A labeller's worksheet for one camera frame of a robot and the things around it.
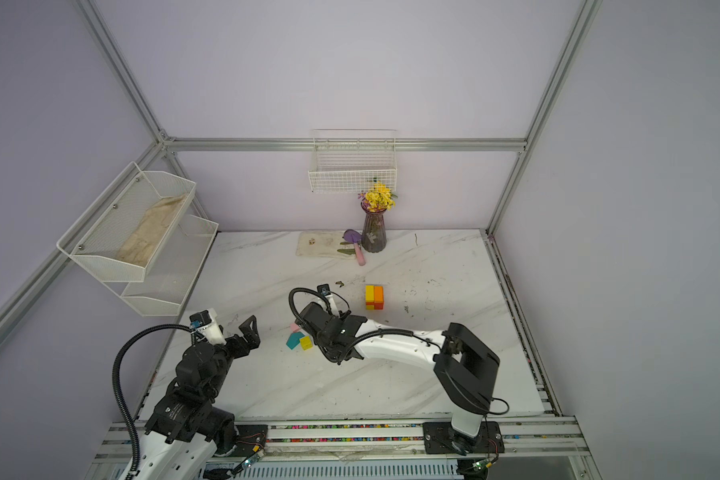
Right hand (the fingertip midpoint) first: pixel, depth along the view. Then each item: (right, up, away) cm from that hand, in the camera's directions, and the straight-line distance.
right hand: (321, 320), depth 83 cm
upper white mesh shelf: (-53, +26, -3) cm, 59 cm away
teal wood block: (-10, -7, +7) cm, 14 cm away
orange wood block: (+17, +6, +16) cm, 24 cm away
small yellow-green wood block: (-6, -8, +6) cm, 11 cm away
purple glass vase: (+15, +26, +25) cm, 39 cm away
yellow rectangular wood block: (+13, +6, +13) cm, 20 cm away
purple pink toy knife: (+8, +26, +34) cm, 44 cm away
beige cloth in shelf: (-46, +21, -7) cm, 51 cm away
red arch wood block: (+16, +2, +15) cm, 22 cm away
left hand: (-21, 0, -7) cm, 22 cm away
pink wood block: (-3, +3, -20) cm, 20 cm away
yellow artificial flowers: (+17, +38, +15) cm, 44 cm away
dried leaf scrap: (+3, +9, +24) cm, 25 cm away
